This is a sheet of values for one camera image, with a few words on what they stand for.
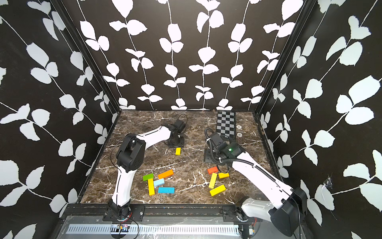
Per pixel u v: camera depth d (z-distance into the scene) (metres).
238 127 1.11
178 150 0.96
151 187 0.82
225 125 1.10
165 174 0.87
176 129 0.81
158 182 0.84
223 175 0.88
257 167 0.46
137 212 0.73
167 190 0.80
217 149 0.57
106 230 0.70
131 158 0.56
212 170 0.90
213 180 0.85
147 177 0.86
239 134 1.07
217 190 0.82
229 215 0.73
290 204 0.38
